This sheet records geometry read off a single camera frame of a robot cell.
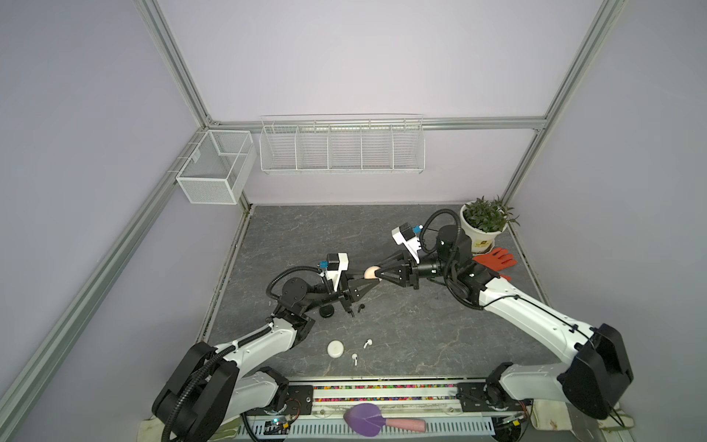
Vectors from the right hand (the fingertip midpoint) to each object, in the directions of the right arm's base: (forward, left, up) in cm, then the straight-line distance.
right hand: (375, 274), depth 67 cm
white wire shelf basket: (+53, +11, +2) cm, 54 cm away
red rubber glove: (+22, -46, -27) cm, 58 cm away
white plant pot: (+26, -40, -21) cm, 52 cm away
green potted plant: (+30, -40, -12) cm, 51 cm away
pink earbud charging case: (-1, +1, +2) cm, 2 cm away
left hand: (-1, -1, -2) cm, 2 cm away
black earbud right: (+4, +4, -28) cm, 29 cm away
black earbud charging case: (+2, +15, -27) cm, 31 cm away
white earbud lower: (-12, +6, -28) cm, 31 cm away
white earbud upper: (-8, +2, -28) cm, 29 cm away
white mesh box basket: (+51, +59, -6) cm, 78 cm away
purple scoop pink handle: (-27, +2, -28) cm, 39 cm away
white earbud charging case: (-10, +12, -27) cm, 31 cm away
